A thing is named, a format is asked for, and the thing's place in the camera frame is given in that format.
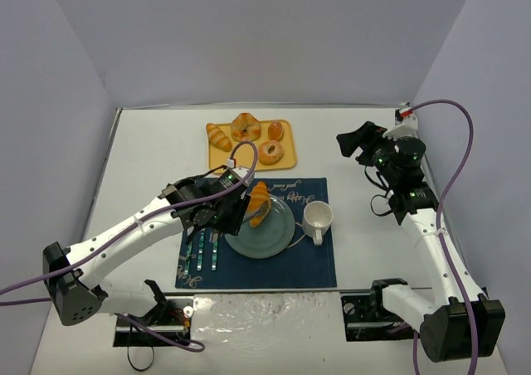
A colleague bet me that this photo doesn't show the large striped croissant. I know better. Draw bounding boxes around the large striped croissant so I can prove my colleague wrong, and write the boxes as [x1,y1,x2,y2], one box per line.
[246,181,272,227]

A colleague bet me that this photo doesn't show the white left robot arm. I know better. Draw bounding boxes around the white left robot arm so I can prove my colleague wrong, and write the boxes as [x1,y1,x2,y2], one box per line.
[42,167,254,326]

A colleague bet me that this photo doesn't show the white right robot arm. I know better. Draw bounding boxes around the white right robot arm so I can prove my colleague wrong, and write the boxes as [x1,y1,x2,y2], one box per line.
[336,121,505,363]

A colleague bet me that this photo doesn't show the twisted bagel bread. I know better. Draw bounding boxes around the twisted bagel bread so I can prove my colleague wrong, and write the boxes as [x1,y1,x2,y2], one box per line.
[231,113,261,142]

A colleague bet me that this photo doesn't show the blue-green ceramic plate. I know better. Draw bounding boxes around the blue-green ceramic plate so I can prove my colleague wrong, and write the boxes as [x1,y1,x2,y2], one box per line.
[225,196,295,259]

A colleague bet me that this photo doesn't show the dark blue cloth placemat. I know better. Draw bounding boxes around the dark blue cloth placemat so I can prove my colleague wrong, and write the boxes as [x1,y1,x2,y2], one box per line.
[175,178,337,290]

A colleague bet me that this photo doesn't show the yellow plastic tray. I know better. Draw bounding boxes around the yellow plastic tray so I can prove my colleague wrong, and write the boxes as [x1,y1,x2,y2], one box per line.
[207,119,297,171]

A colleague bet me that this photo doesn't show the orange cream sandwich bun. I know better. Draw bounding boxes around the orange cream sandwich bun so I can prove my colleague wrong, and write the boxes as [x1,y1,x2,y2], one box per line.
[267,120,284,142]

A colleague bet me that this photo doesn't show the small striped croissant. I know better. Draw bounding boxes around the small striped croissant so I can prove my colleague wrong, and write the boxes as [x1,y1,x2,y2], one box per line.
[206,123,232,152]

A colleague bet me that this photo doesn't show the white ceramic cup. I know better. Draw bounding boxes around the white ceramic cup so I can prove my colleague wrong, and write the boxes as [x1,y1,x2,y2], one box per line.
[302,201,334,246]

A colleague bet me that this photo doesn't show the spoon green handle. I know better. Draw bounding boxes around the spoon green handle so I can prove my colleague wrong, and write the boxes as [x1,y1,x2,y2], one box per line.
[211,231,219,271]

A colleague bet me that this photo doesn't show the fork green handle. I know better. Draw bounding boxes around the fork green handle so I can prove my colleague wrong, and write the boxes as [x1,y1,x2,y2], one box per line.
[196,230,205,271]

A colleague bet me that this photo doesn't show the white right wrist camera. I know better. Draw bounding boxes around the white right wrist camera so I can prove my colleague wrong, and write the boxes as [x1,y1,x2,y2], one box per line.
[383,108,418,139]

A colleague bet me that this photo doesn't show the table knife green handle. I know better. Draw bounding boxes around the table knife green handle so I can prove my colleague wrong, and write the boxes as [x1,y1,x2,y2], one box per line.
[183,238,193,275]

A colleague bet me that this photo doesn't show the sugared ring donut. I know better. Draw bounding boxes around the sugared ring donut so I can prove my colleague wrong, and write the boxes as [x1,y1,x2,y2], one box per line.
[258,140,285,166]

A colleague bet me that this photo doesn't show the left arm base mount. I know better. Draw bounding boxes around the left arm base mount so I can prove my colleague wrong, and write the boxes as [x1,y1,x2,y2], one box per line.
[112,295,193,348]

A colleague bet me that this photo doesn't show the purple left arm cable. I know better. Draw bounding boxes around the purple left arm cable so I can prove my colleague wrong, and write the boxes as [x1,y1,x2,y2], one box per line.
[0,140,261,353]

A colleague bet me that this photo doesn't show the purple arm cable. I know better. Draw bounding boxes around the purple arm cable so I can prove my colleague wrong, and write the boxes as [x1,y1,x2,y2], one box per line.
[410,99,478,375]
[0,140,261,353]

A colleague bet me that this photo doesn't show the black thin base cable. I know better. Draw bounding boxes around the black thin base cable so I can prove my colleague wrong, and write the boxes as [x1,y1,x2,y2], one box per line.
[126,308,155,372]

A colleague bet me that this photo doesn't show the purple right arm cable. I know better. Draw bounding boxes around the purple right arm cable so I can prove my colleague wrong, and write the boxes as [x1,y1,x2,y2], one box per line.
[410,99,478,375]

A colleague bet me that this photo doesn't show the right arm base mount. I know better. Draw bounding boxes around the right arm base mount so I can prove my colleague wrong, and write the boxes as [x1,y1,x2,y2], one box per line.
[340,278,414,342]

